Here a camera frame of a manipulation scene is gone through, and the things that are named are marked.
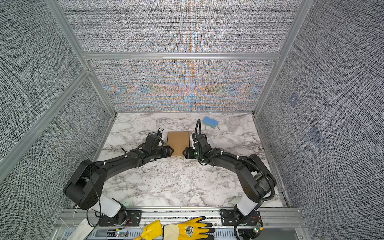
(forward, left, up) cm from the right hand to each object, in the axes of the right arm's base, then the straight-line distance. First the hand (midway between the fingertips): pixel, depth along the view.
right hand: (185, 152), depth 90 cm
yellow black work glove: (-38, -4, -4) cm, 39 cm away
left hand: (0, +8, +1) cm, 8 cm away
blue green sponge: (+30, -18, -5) cm, 35 cm away
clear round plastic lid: (+27, -35, -3) cm, 45 cm away
